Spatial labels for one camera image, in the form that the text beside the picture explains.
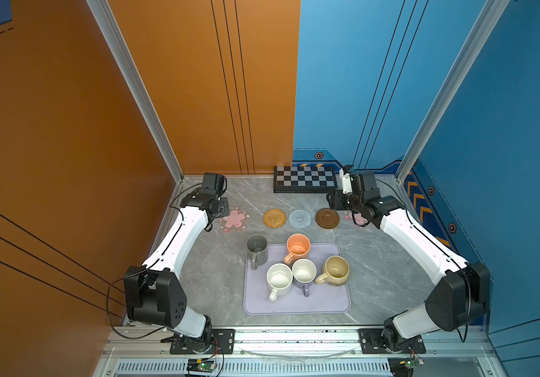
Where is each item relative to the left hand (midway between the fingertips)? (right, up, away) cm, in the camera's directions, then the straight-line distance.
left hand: (216, 205), depth 86 cm
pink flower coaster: (+4, -7, +19) cm, 21 cm away
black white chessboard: (+36, +12, +30) cm, 48 cm away
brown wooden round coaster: (+44, -6, +17) cm, 48 cm away
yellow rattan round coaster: (+21, -7, +18) cm, 28 cm away
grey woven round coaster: (+32, -7, +17) cm, 37 cm away
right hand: (+42, +4, -1) cm, 42 cm away
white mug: (+23, -27, 0) cm, 35 cm away
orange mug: (+31, -17, +8) cm, 36 cm away
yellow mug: (+45, -25, +1) cm, 51 cm away
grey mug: (+15, -18, +5) cm, 23 cm away
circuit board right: (+60, -48, -16) cm, 79 cm away
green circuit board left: (-2, -48, -15) cm, 50 cm away
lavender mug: (+32, -26, +2) cm, 42 cm away
